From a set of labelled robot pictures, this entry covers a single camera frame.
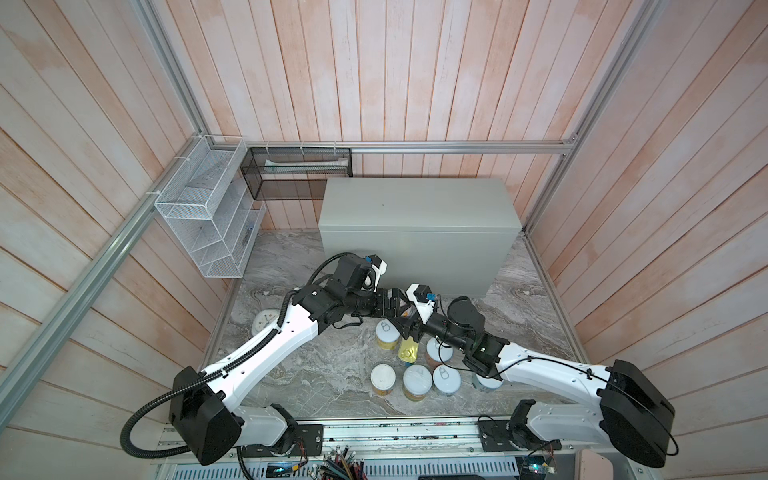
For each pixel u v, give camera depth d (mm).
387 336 853
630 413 412
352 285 574
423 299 624
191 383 404
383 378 764
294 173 1042
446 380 780
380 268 693
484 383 772
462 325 580
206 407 381
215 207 744
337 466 599
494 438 730
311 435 742
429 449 730
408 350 837
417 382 756
